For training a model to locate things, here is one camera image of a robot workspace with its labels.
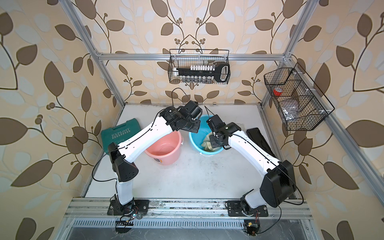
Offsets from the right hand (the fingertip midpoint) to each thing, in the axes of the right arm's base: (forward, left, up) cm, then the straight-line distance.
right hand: (218, 141), depth 83 cm
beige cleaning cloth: (-2, +6, 0) cm, 7 cm away
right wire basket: (+7, -40, +19) cm, 45 cm away
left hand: (+5, +13, +11) cm, 18 cm away
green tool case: (+13, +62, -8) cm, 64 cm away
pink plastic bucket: (0, +30, -9) cm, 32 cm away
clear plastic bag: (+5, -35, +18) cm, 39 cm away
